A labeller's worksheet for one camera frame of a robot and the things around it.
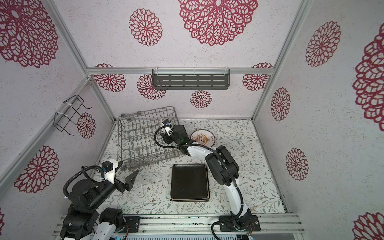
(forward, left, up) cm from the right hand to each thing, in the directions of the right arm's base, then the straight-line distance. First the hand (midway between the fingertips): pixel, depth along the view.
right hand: (165, 127), depth 93 cm
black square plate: (-29, -16, -14) cm, 36 cm away
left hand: (-32, +10, +6) cm, 34 cm away
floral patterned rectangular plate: (-38, -21, -13) cm, 46 cm away
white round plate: (-19, -19, +9) cm, 28 cm away
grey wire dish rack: (-2, +23, -16) cm, 28 cm away
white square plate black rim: (-38, -19, -18) cm, 46 cm away
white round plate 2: (+5, -25, -16) cm, 30 cm away
